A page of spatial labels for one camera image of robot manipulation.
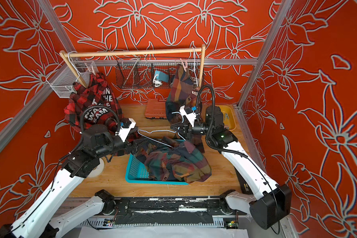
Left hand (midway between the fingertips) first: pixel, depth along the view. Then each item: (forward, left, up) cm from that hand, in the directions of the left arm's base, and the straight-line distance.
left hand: (142, 131), depth 64 cm
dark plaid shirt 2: (+24, -17, +1) cm, 29 cm away
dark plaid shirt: (-2, -10, -22) cm, 24 cm away
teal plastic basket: (-8, +7, -31) cm, 33 cm away
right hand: (+1, -13, +3) cm, 13 cm away
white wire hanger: (+3, +3, -4) cm, 6 cm away
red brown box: (+42, +4, -28) cm, 51 cm away
